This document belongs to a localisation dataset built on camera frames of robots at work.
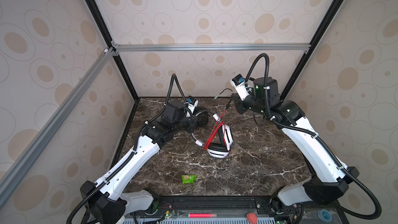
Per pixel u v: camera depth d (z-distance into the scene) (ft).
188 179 2.62
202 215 2.32
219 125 2.17
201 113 2.35
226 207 2.45
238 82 1.79
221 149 2.09
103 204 1.18
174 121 1.73
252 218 2.25
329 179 1.29
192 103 1.99
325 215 2.33
